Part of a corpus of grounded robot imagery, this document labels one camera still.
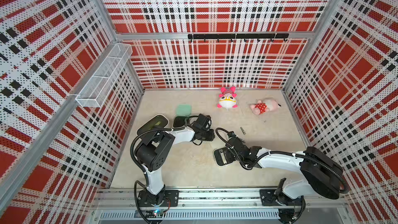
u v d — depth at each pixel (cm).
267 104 103
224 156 85
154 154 48
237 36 89
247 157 65
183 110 111
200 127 76
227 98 105
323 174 43
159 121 96
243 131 97
